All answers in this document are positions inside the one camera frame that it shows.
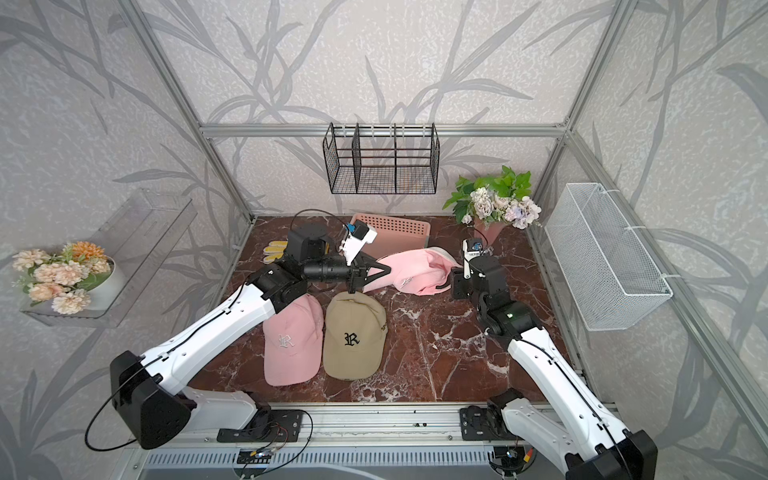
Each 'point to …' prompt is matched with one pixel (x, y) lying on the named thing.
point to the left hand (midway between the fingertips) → (386, 270)
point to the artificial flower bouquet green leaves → (503, 198)
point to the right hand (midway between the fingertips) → (460, 266)
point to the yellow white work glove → (275, 250)
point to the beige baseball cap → (354, 335)
